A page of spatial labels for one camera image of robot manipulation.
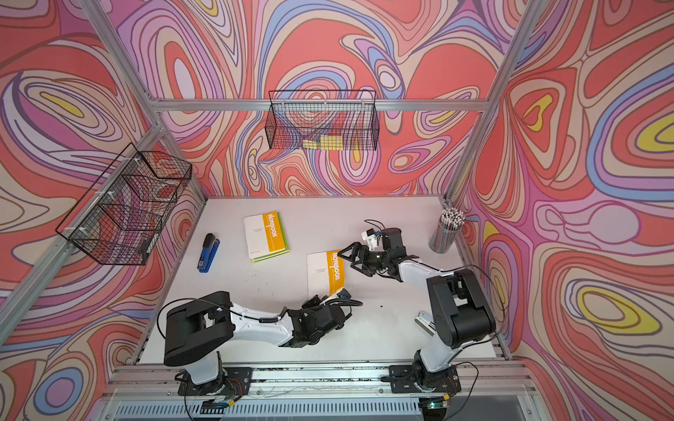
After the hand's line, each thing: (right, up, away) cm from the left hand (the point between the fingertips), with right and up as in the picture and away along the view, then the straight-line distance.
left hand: (330, 300), depth 87 cm
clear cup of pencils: (+42, +22, +6) cm, 48 cm away
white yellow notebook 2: (-2, +7, +8) cm, 11 cm away
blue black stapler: (-47, +17, +14) cm, 52 cm away
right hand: (+5, +12, +1) cm, 13 cm away
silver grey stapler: (+30, -6, -5) cm, 31 cm away
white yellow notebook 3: (-23, +13, +12) cm, 29 cm away
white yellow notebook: (-26, +21, +15) cm, 37 cm away
